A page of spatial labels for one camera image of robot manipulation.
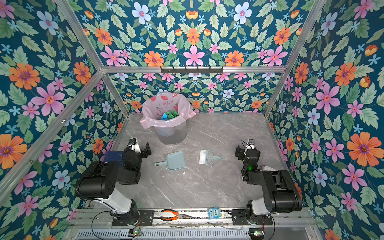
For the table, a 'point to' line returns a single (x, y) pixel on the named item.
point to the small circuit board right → (256, 232)
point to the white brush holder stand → (268, 168)
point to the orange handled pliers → (175, 218)
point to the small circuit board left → (132, 232)
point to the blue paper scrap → (164, 117)
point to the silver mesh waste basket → (172, 136)
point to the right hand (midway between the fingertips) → (247, 146)
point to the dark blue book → (114, 156)
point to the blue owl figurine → (214, 213)
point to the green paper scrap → (172, 115)
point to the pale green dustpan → (174, 160)
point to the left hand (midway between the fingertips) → (140, 139)
